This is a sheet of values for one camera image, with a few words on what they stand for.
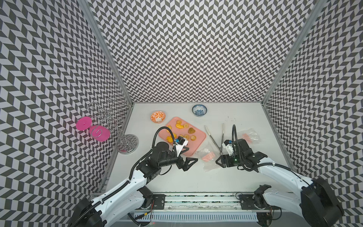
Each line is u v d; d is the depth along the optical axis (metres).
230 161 0.74
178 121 1.05
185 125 1.03
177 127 1.03
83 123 0.67
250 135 0.97
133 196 0.60
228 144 0.77
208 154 0.83
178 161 0.65
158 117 1.08
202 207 0.72
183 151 0.76
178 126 1.03
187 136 0.99
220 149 0.91
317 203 0.40
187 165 0.64
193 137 0.98
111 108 0.98
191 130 1.01
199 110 1.12
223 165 0.75
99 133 0.72
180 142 0.64
